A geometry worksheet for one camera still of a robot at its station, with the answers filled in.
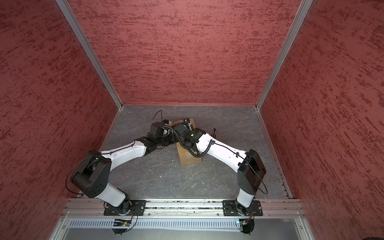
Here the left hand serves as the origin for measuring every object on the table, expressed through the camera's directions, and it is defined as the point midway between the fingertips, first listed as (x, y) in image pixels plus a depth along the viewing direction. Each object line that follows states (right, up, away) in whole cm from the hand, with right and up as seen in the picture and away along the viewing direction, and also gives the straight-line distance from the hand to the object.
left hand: (181, 139), depth 88 cm
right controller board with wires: (+34, -39, -18) cm, 55 cm away
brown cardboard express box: (+4, -8, -8) cm, 12 cm away
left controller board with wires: (-29, -41, -16) cm, 52 cm away
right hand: (+8, 0, -6) cm, 10 cm away
